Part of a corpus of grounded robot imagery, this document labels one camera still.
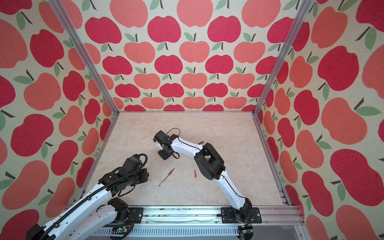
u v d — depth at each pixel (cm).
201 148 59
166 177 88
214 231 78
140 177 70
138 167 66
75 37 79
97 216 57
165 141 76
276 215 111
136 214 75
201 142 102
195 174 88
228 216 73
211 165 59
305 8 69
